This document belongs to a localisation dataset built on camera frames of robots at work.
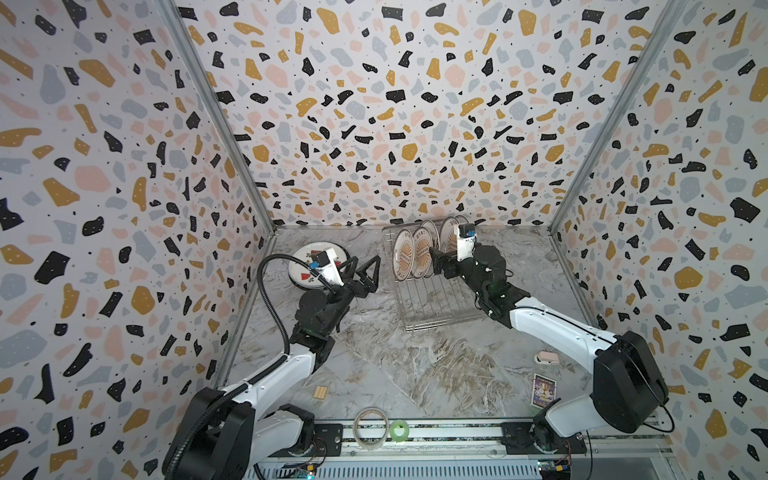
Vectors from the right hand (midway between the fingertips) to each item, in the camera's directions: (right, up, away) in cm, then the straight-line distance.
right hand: (441, 239), depth 80 cm
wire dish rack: (0, -19, +20) cm, 28 cm away
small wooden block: (-33, -41, 0) cm, 52 cm away
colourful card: (+28, -41, 0) cm, 49 cm away
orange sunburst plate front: (-10, -4, +22) cm, 25 cm away
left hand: (-19, -4, -8) cm, 21 cm away
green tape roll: (-10, -48, -3) cm, 49 cm away
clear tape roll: (-23, -49, -4) cm, 54 cm away
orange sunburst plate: (-4, +1, +23) cm, 23 cm away
